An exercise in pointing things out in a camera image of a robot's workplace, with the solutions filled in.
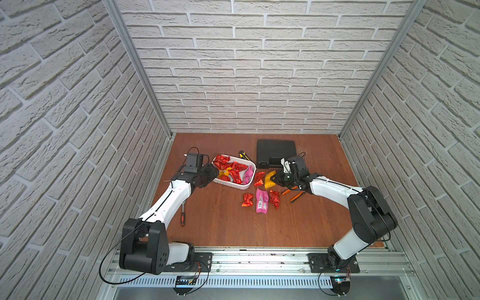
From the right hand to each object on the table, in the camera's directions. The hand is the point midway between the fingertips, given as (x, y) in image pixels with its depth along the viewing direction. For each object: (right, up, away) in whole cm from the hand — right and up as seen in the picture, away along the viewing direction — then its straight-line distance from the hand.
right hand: (272, 177), depth 91 cm
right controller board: (+23, -38, -22) cm, 50 cm away
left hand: (-26, +5, -5) cm, 27 cm away
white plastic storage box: (-20, +2, +5) cm, 21 cm away
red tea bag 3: (-7, -2, +4) cm, 8 cm away
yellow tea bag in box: (-25, +2, +4) cm, 25 cm away
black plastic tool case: (0, +12, +15) cm, 19 cm away
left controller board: (-38, -39, -20) cm, 58 cm away
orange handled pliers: (+13, -10, 0) cm, 16 cm away
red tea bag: (-13, -10, -4) cm, 17 cm away
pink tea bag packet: (-6, -11, -4) cm, 13 cm away
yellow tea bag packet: (-2, -3, -3) cm, 4 cm away
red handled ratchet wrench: (-43, -18, -6) cm, 47 cm away
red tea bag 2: (+1, -10, -2) cm, 10 cm away
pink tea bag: (-12, 0, +5) cm, 13 cm away
